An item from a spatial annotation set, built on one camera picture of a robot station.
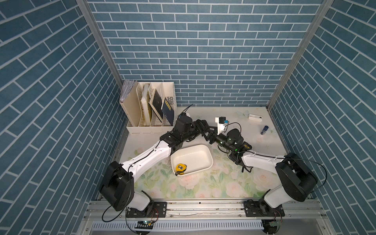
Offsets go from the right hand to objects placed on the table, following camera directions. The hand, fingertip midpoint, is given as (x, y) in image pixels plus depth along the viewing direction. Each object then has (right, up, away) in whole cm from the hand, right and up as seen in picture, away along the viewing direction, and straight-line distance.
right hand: (203, 129), depth 79 cm
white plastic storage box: (-4, -19, +13) cm, 24 cm away
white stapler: (+42, +7, +33) cm, 54 cm away
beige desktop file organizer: (-49, +11, +22) cm, 55 cm away
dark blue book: (-24, +11, +26) cm, 37 cm away
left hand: (+3, +1, -1) cm, 4 cm away
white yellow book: (-35, +15, +11) cm, 39 cm away
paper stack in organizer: (-48, +27, +13) cm, 56 cm away
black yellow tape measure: (+29, -12, +15) cm, 35 cm away
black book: (-32, +16, +21) cm, 42 cm away
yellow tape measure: (-13, -24, +6) cm, 28 cm away
